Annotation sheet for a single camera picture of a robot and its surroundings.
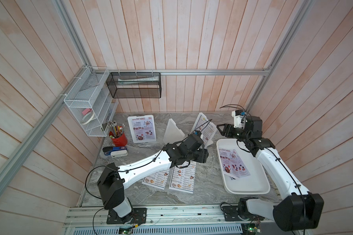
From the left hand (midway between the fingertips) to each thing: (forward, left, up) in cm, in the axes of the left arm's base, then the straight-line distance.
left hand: (202, 156), depth 75 cm
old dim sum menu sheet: (-5, +9, -19) cm, 22 cm away
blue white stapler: (+12, +52, -17) cm, 56 cm away
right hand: (+16, -11, +6) cm, 21 cm away
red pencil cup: (+21, +53, -8) cm, 57 cm away
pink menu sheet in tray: (+2, -21, -15) cm, 26 cm away
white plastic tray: (-8, -34, -17) cm, 39 cm away
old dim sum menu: (-6, +24, -19) cm, 31 cm away
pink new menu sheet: (+24, +35, -7) cm, 43 cm away
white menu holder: (+23, +43, -8) cm, 49 cm away
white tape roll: (+20, +65, +7) cm, 68 cm away
